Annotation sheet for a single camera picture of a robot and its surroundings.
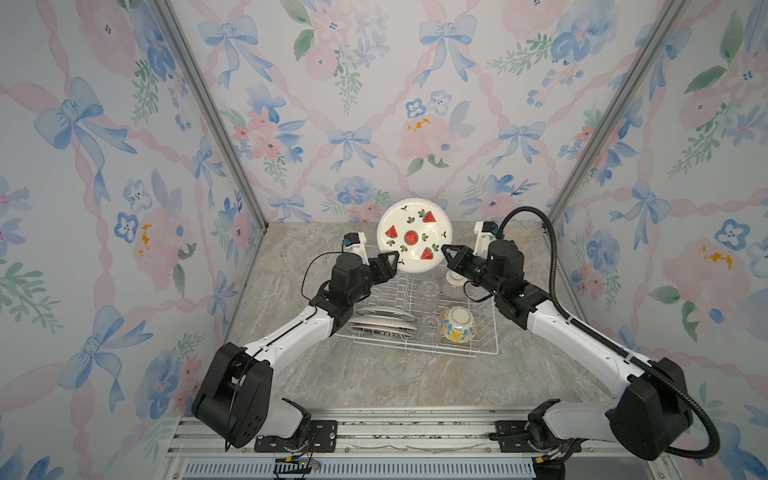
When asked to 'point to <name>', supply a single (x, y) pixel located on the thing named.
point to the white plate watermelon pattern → (417, 228)
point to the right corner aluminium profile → (585, 169)
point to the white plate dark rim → (387, 312)
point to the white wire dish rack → (440, 310)
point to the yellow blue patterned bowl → (458, 324)
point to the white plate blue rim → (389, 329)
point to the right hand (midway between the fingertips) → (441, 244)
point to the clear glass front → (430, 327)
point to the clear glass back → (429, 288)
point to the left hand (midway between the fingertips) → (393, 253)
